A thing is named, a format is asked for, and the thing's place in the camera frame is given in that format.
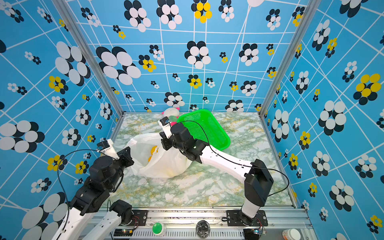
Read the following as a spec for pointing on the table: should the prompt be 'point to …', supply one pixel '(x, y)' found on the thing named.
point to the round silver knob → (203, 229)
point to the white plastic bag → (151, 159)
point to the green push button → (158, 229)
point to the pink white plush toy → (172, 114)
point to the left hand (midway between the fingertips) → (132, 147)
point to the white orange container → (291, 234)
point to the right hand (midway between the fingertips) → (162, 134)
